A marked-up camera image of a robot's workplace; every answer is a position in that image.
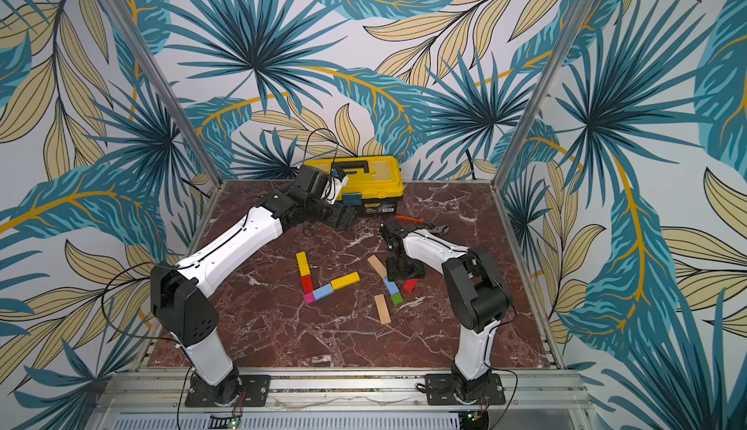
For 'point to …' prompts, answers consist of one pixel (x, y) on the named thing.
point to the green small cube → (397, 299)
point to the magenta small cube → (309, 298)
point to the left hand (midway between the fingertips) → (340, 212)
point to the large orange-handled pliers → (431, 227)
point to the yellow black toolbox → (374, 184)
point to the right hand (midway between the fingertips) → (404, 275)
